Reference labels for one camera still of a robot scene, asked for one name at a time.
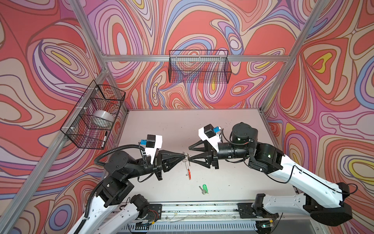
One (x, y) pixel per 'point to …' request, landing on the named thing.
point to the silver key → (203, 191)
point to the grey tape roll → (104, 115)
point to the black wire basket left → (92, 119)
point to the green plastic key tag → (204, 186)
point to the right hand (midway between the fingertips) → (191, 157)
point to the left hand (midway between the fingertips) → (184, 159)
